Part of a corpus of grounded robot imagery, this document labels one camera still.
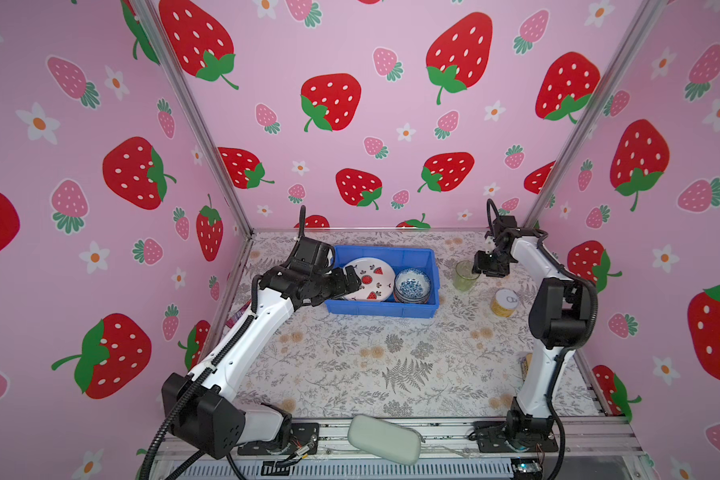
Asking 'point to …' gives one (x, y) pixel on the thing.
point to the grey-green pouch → (396, 441)
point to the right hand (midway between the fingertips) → (481, 269)
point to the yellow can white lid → (504, 302)
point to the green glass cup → (464, 279)
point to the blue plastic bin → (399, 258)
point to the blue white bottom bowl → (412, 286)
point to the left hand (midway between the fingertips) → (350, 284)
